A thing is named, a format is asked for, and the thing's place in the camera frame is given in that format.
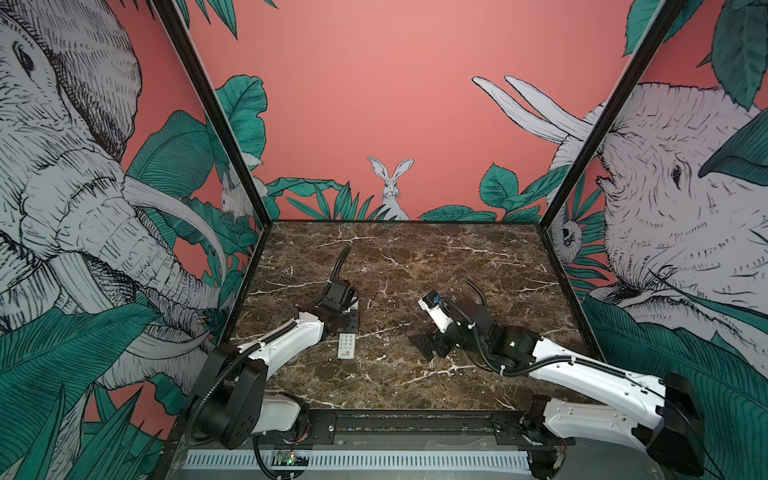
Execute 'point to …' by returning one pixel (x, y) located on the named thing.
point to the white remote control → (346, 346)
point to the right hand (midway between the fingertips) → (418, 325)
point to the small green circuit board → (291, 458)
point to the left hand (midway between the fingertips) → (352, 315)
